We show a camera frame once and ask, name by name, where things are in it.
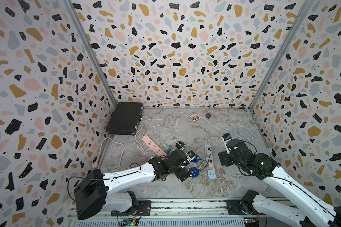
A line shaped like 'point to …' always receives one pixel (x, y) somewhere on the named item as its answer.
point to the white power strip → (211, 174)
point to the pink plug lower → (210, 165)
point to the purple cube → (208, 115)
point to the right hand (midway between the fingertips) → (225, 152)
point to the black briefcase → (125, 118)
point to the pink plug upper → (208, 152)
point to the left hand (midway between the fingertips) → (187, 164)
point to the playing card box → (193, 116)
